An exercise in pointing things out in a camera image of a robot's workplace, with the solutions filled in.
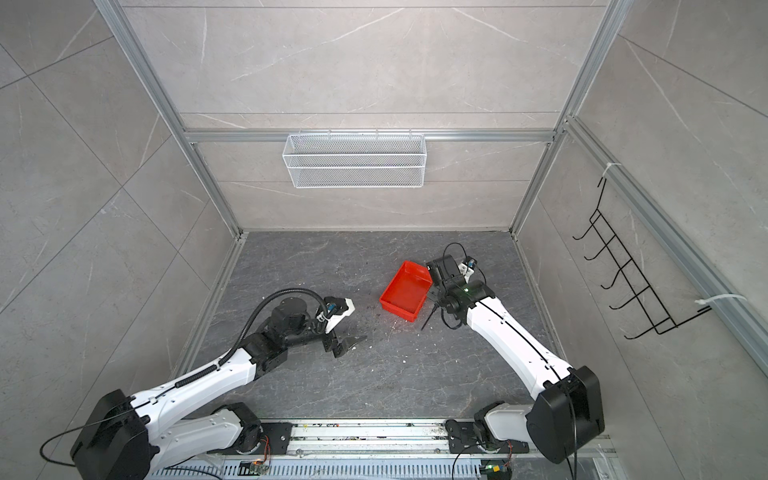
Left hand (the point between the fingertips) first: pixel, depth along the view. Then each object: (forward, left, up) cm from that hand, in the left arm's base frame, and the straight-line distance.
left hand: (357, 312), depth 77 cm
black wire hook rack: (-11, -64, +15) cm, 67 cm away
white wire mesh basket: (+52, +2, +11) cm, 53 cm away
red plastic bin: (+19, -16, -20) cm, 32 cm away
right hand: (+8, -23, -2) cm, 25 cm away
